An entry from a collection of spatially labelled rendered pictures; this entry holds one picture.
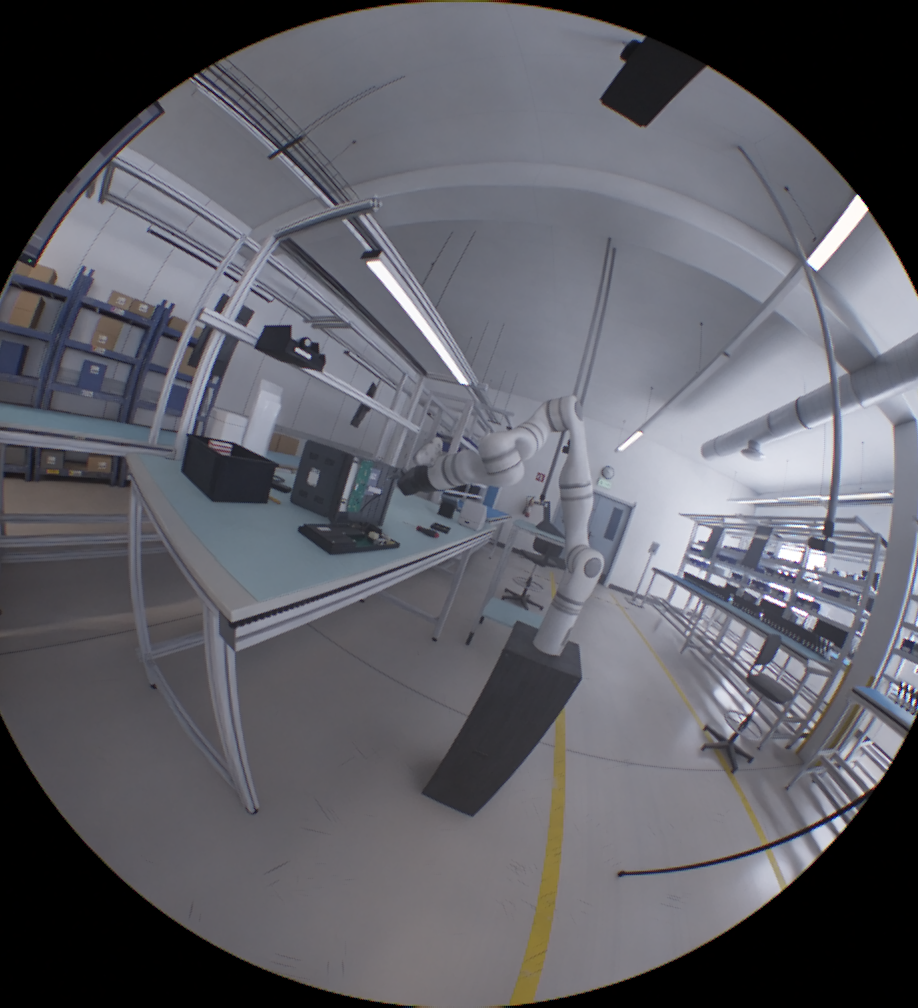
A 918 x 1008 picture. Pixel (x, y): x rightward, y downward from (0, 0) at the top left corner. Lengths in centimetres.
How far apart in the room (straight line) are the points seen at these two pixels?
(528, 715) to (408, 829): 71
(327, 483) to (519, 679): 79
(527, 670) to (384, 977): 117
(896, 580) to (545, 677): 354
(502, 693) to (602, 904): 114
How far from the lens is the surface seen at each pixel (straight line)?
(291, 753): 144
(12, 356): 430
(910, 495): 400
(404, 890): 128
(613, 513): 756
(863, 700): 290
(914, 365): 329
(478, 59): 271
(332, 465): 92
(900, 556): 386
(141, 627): 143
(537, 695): 91
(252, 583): 48
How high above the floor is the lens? 124
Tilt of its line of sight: 4 degrees down
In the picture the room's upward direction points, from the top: 19 degrees clockwise
